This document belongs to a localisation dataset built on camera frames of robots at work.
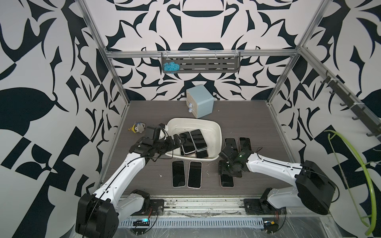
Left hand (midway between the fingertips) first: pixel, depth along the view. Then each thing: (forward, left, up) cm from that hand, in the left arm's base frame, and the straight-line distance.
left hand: (176, 140), depth 80 cm
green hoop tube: (-41, -71, +4) cm, 82 cm away
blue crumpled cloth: (+41, +2, +19) cm, 45 cm away
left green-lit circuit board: (-34, +16, -18) cm, 42 cm away
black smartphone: (+8, -13, -14) cm, 21 cm away
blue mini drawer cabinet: (+30, -15, 0) cm, 33 cm away
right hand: (-12, -24, -14) cm, 30 cm away
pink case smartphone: (-19, -26, -10) cm, 33 cm away
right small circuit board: (-38, -44, -17) cm, 61 cm away
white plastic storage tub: (+15, -22, -15) cm, 31 cm away
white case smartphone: (-14, -10, -15) cm, 22 cm away
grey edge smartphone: (-11, -1, -18) cm, 21 cm away
